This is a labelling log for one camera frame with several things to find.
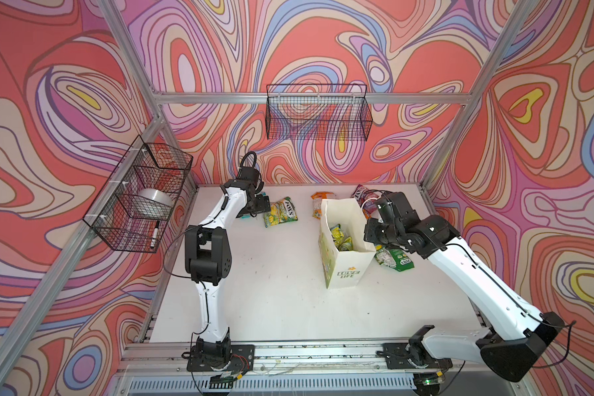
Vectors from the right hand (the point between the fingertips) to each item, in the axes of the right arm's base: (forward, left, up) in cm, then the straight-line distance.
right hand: (369, 237), depth 74 cm
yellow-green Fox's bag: (+26, +29, -19) cm, 44 cm away
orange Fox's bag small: (+35, +13, -20) cm, 42 cm away
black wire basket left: (+8, +70, +8) cm, 71 cm away
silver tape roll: (+11, +65, +9) cm, 66 cm away
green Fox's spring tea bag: (+3, -14, -20) cm, 25 cm away
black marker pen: (+2, +64, +3) cm, 64 cm away
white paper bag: (-6, +8, -8) cm, 13 cm away
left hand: (+24, +37, -12) cm, 46 cm away
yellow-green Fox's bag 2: (+8, +5, -16) cm, 18 cm away
